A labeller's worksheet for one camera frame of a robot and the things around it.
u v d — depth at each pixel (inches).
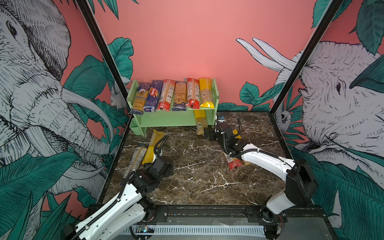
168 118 38.7
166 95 33.8
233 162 35.6
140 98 33.6
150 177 22.2
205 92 34.7
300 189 41.1
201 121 36.8
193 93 34.4
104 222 16.7
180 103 32.7
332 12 27.7
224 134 23.8
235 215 29.5
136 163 34.7
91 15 28.8
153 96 33.7
